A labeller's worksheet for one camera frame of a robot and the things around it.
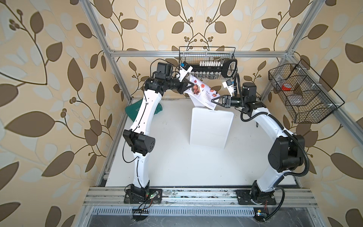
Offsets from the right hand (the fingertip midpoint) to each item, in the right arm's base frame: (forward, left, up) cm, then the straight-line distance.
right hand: (211, 101), depth 78 cm
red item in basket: (+7, -44, +3) cm, 45 cm away
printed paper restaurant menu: (+1, +6, +4) cm, 7 cm away
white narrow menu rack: (-10, +1, -12) cm, 15 cm away
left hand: (+6, +12, +10) cm, 16 cm away
